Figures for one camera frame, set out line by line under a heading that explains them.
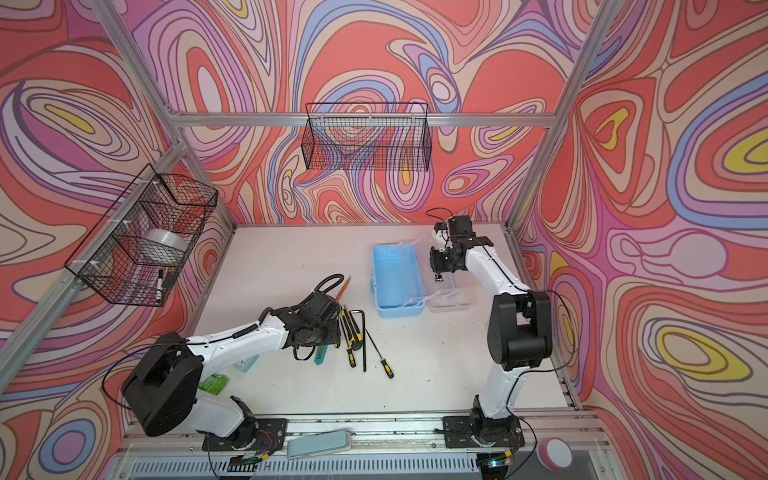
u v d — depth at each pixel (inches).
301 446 27.0
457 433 28.7
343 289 39.7
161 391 16.8
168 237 28.9
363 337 35.4
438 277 34.8
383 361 33.5
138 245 27.3
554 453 26.3
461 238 27.5
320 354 35.6
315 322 26.4
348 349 34.7
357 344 34.7
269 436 28.3
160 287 28.3
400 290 39.7
